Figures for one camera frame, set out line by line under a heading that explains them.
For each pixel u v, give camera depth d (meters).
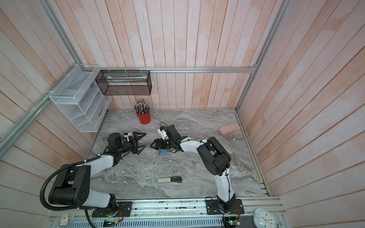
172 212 0.73
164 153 0.93
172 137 0.76
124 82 1.04
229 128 1.06
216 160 0.53
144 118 1.10
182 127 1.01
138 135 0.80
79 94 0.78
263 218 0.69
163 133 0.88
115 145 0.70
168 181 0.80
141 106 1.01
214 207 0.74
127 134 0.87
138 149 0.86
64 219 0.69
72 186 0.44
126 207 0.73
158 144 0.82
